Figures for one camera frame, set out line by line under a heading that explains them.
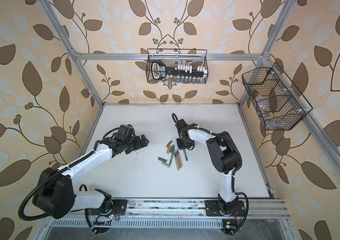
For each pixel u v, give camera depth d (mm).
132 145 737
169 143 987
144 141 781
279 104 732
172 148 961
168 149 954
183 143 831
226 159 512
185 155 932
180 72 830
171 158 912
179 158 912
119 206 751
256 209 738
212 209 731
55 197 418
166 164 892
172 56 897
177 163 889
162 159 914
